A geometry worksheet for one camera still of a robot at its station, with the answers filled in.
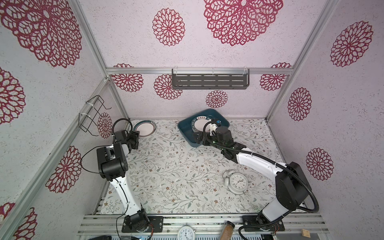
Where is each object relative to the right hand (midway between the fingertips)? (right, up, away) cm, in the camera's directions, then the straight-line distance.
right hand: (198, 132), depth 82 cm
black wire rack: (-59, +6, -5) cm, 59 cm away
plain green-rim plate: (-39, +3, +33) cm, 51 cm away
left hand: (-41, -3, +24) cm, 48 cm away
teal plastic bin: (-8, 0, +29) cm, 30 cm away
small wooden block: (+51, -49, -11) cm, 71 cm away
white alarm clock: (+22, -29, +1) cm, 36 cm away
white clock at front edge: (-6, -47, -14) cm, 49 cm away
